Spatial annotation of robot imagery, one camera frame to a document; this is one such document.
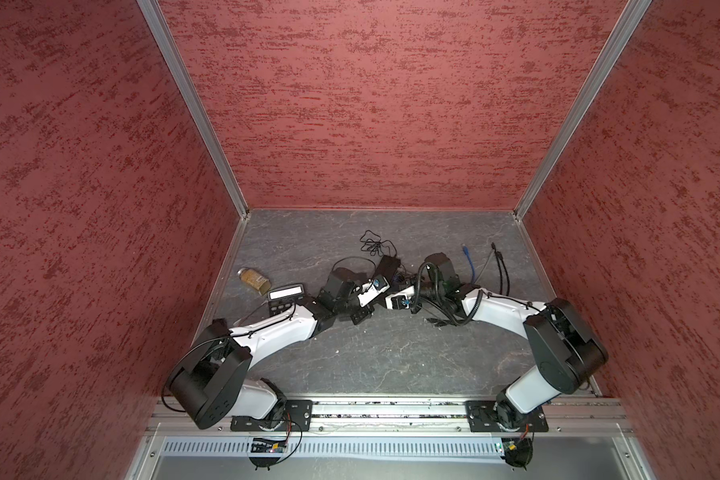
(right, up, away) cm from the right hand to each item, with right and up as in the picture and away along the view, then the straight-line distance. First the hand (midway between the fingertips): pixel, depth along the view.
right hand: (385, 292), depth 86 cm
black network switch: (+2, +6, +17) cm, 18 cm away
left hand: (-4, -3, 0) cm, 5 cm away
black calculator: (-33, -3, +7) cm, 33 cm away
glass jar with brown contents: (-42, +2, +9) cm, 43 cm away
